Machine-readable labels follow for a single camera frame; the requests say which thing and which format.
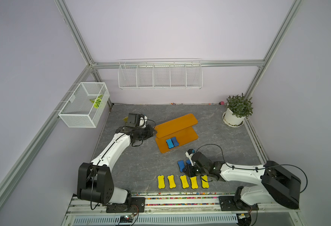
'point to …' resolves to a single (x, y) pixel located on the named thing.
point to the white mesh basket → (84, 109)
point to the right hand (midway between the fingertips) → (183, 169)
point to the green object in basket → (97, 100)
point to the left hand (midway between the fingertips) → (156, 133)
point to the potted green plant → (238, 108)
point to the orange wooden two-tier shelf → (181, 128)
